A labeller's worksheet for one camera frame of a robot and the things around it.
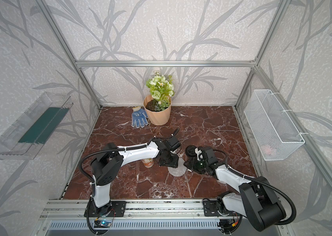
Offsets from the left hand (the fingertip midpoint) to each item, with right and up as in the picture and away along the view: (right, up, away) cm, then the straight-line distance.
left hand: (176, 166), depth 86 cm
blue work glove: (-29, +31, +29) cm, 52 cm away
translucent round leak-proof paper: (+2, -3, 0) cm, 3 cm away
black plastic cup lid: (+9, +8, +7) cm, 14 cm away
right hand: (+6, +1, +1) cm, 6 cm away
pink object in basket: (+46, +13, -14) cm, 50 cm away
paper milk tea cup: (-16, +3, -3) cm, 17 cm away
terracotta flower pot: (-12, +34, +12) cm, 38 cm away
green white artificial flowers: (-9, +48, +7) cm, 49 cm away
